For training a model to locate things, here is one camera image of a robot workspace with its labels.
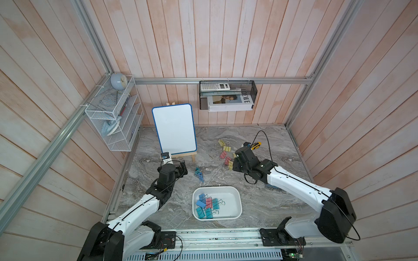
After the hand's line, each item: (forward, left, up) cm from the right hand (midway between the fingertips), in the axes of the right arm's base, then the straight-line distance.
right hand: (234, 161), depth 86 cm
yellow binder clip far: (+23, +6, -12) cm, 27 cm away
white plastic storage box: (-17, +2, -12) cm, 21 cm away
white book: (+31, -5, +16) cm, 35 cm away
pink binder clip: (+11, +5, -11) cm, 17 cm away
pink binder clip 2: (+7, +3, -11) cm, 14 cm away
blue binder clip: (-16, +17, -10) cm, 25 cm away
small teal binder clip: (-19, +10, -10) cm, 24 cm away
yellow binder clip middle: (+18, +2, -12) cm, 21 cm away
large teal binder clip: (-23, +13, -11) cm, 29 cm away
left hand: (-2, +31, 0) cm, 31 cm away
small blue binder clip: (-19, +18, -11) cm, 28 cm away
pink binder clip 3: (-19, +13, -10) cm, 25 cm away
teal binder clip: (-24, +17, -11) cm, 31 cm away
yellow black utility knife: (+20, -18, -12) cm, 29 cm away
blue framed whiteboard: (+14, +32, +10) cm, 37 cm away
